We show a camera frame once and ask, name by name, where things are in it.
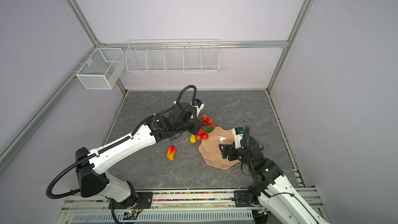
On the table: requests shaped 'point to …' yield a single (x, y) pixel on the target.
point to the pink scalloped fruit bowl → (210, 151)
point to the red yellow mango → (171, 152)
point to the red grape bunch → (208, 126)
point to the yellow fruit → (193, 139)
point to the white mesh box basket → (101, 69)
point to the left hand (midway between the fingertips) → (201, 123)
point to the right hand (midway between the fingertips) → (227, 145)
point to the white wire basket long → (172, 56)
